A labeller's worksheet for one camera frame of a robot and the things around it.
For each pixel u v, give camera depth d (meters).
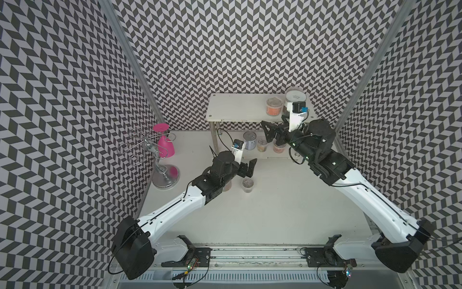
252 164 0.67
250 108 0.83
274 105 0.75
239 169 0.67
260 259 0.74
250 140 0.96
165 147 0.93
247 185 0.89
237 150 0.65
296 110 0.50
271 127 0.53
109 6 0.71
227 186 0.93
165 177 0.97
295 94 0.72
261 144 0.96
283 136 0.55
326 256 0.65
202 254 0.73
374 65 0.84
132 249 0.39
